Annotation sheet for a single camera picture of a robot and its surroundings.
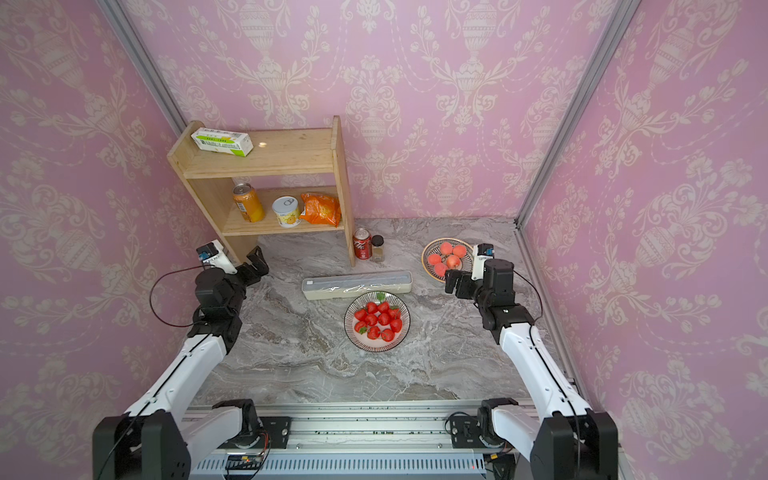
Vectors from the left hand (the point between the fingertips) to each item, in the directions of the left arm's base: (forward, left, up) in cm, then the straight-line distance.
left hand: (249, 254), depth 81 cm
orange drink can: (+14, +2, +6) cm, 16 cm away
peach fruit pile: (+15, -59, -19) cm, 64 cm away
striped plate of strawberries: (-15, -31, -22) cm, 41 cm away
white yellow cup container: (+14, -8, +3) cm, 16 cm away
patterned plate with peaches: (+22, -55, -21) cm, 62 cm away
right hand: (-2, -59, -4) cm, 59 cm away
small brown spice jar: (+17, -34, -19) cm, 42 cm away
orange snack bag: (+15, -17, +3) cm, 23 cm away
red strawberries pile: (-9, -35, -20) cm, 41 cm away
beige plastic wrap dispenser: (+2, -26, -17) cm, 31 cm away
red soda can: (+17, -29, -14) cm, 36 cm away
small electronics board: (-44, -3, -27) cm, 52 cm away
